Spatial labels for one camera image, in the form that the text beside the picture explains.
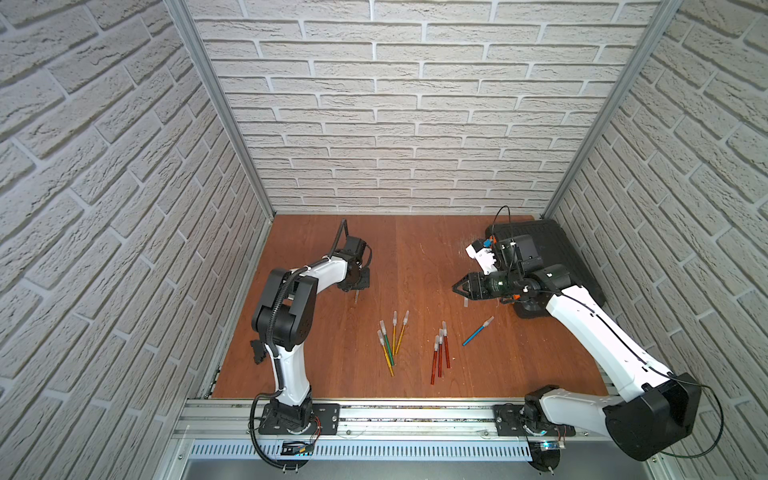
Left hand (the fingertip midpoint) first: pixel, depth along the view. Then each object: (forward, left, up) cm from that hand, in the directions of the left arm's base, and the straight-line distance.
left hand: (364, 277), depth 99 cm
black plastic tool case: (+7, -66, +7) cm, 67 cm away
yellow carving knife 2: (-16, -10, 0) cm, 19 cm away
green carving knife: (-17, -6, -1) cm, 18 cm away
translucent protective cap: (-9, -34, 0) cm, 35 cm away
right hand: (-15, -28, +19) cm, 37 cm away
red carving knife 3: (-20, -26, 0) cm, 32 cm away
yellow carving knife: (-22, -6, 0) cm, 23 cm away
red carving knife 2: (-25, -24, -1) cm, 34 cm away
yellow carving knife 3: (-19, -13, -1) cm, 23 cm away
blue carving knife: (-17, -38, 0) cm, 42 cm away
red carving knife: (-26, -22, -2) cm, 35 cm away
